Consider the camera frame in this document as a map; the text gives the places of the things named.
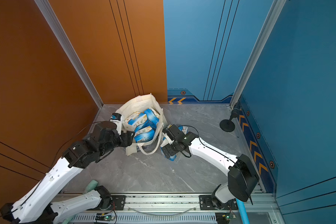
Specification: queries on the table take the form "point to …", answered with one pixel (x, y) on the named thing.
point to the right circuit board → (228, 217)
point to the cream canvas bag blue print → (138, 103)
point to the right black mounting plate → (206, 203)
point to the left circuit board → (102, 216)
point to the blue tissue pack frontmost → (146, 133)
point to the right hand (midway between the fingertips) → (171, 147)
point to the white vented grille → (191, 218)
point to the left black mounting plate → (118, 203)
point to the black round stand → (227, 125)
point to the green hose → (91, 185)
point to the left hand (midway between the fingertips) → (130, 130)
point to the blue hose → (243, 213)
